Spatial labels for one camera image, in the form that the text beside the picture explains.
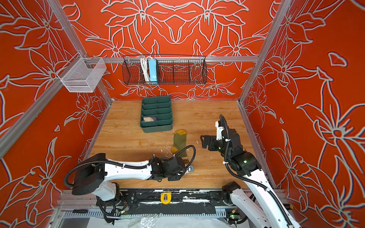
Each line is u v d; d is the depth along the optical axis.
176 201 0.73
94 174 0.48
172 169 0.61
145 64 0.88
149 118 1.00
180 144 0.95
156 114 1.03
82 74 0.92
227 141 0.49
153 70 0.90
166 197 0.72
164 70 0.99
